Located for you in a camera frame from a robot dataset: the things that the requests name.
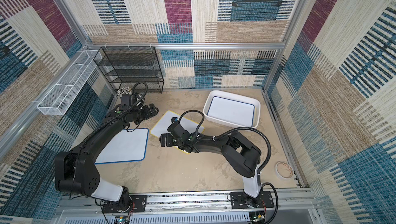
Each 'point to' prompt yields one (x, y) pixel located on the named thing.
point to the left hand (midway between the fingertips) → (153, 112)
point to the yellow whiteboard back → (161, 126)
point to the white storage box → (230, 96)
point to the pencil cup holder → (124, 90)
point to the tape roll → (283, 170)
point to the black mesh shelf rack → (125, 66)
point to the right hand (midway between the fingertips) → (169, 140)
